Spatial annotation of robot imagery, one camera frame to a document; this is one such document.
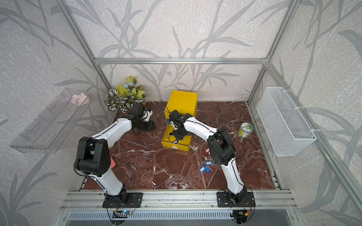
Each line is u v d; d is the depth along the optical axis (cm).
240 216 71
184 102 92
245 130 93
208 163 87
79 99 77
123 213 70
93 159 47
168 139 98
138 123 71
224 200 73
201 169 85
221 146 53
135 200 73
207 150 92
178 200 75
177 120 71
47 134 64
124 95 90
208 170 84
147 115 82
